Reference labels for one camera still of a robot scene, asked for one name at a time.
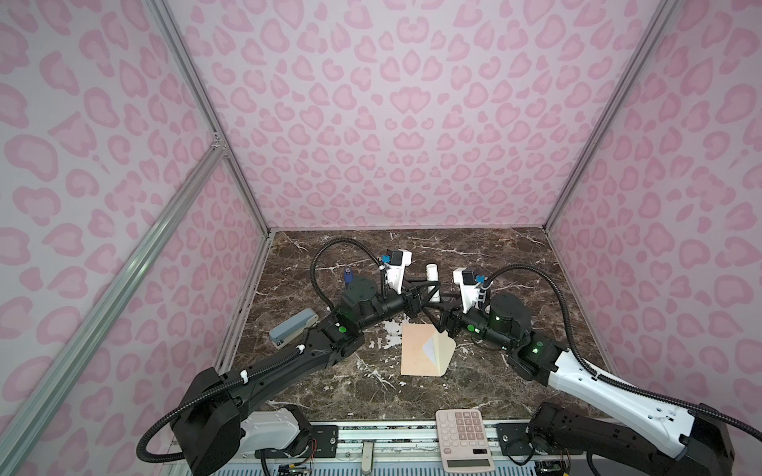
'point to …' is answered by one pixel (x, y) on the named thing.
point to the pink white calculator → (462, 441)
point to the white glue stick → (432, 271)
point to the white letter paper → (428, 347)
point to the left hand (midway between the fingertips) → (440, 280)
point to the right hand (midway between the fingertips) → (428, 301)
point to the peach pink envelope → (414, 360)
